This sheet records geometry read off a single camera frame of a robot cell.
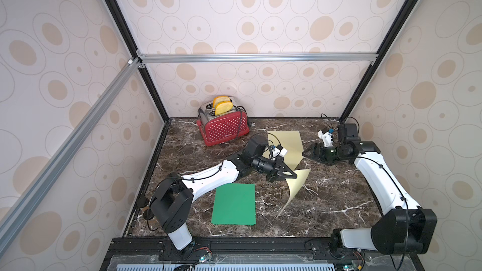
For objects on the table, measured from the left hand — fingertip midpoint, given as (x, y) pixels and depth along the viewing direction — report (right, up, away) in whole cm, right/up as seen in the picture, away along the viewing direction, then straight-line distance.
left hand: (299, 180), depth 65 cm
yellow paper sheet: (+9, +12, +46) cm, 49 cm away
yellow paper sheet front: (-1, -2, +3) cm, 3 cm away
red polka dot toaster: (-31, +20, +33) cm, 49 cm away
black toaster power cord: (-21, +26, +35) cm, 49 cm away
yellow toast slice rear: (-33, +36, +38) cm, 61 cm away
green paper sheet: (-24, -16, +22) cm, 36 cm away
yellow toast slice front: (-31, +31, +33) cm, 54 cm away
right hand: (+8, +7, +15) cm, 18 cm away
